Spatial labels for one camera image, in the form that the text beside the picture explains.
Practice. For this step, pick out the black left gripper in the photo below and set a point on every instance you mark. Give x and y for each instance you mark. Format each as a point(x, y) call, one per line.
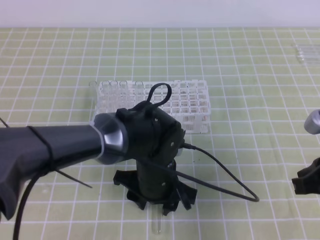
point(153, 136)

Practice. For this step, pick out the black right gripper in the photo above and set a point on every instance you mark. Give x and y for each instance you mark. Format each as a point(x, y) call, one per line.
point(308, 179)

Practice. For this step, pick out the clear glass test tube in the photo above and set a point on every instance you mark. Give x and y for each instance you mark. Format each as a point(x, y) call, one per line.
point(156, 218)

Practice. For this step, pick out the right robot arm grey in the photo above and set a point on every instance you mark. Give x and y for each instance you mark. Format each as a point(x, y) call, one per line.
point(312, 123)

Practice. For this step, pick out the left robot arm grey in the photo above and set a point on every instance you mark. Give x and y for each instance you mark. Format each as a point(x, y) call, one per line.
point(27, 151)

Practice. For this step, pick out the white test tube rack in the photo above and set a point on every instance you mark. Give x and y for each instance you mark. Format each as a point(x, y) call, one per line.
point(189, 103)

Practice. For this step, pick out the rack glass tube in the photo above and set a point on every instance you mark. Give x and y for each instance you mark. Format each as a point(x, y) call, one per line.
point(123, 86)
point(114, 93)
point(105, 94)
point(94, 91)
point(139, 91)

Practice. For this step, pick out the green grid tablecloth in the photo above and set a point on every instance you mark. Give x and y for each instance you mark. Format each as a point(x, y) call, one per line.
point(260, 96)

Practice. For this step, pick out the leftmost rack glass tube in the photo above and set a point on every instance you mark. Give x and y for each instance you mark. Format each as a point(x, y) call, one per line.
point(94, 91)

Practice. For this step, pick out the spare glass tube near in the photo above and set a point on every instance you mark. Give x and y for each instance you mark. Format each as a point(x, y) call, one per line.
point(312, 60)

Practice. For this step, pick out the spare glass tube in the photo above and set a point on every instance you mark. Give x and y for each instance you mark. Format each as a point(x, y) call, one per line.
point(312, 60)
point(307, 49)

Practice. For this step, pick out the spare glass tube far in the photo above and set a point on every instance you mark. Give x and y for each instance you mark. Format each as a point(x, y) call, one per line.
point(307, 49)

